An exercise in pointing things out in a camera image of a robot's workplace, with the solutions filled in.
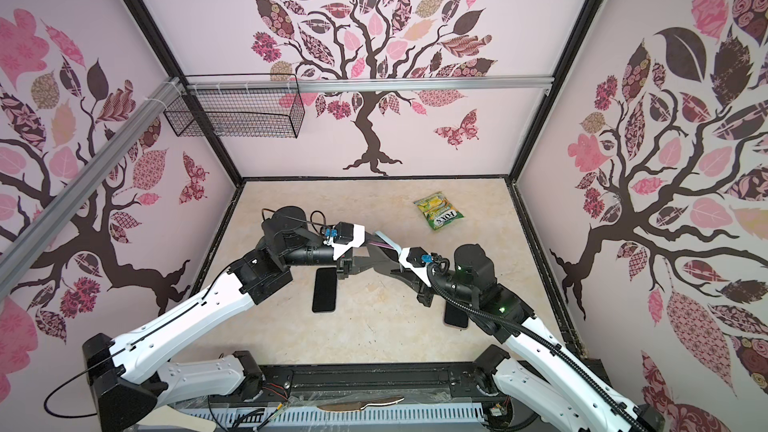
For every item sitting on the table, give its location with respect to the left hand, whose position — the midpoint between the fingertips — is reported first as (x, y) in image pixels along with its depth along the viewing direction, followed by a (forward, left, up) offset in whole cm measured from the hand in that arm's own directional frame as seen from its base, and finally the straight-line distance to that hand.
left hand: (389, 255), depth 59 cm
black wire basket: (+56, +49, -1) cm, 75 cm away
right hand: (+1, -1, -7) cm, 8 cm away
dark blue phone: (+7, +20, -34) cm, 40 cm away
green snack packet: (+36, -18, -32) cm, 52 cm away
